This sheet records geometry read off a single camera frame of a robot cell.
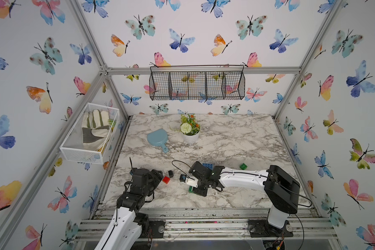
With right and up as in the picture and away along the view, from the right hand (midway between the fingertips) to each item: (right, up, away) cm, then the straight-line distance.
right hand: (196, 185), depth 84 cm
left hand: (-18, +6, -1) cm, 19 cm away
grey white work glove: (-48, +30, -8) cm, 57 cm away
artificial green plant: (-4, +32, +8) cm, 33 cm away
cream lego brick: (-2, +5, -10) cm, 12 cm away
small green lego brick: (+28, +8, +9) cm, 31 cm away
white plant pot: (-2, +24, +17) cm, 29 cm away
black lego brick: (-14, +5, +6) cm, 16 cm away
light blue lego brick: (+9, +8, +10) cm, 16 cm away
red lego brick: (-17, +2, +5) cm, 17 cm away
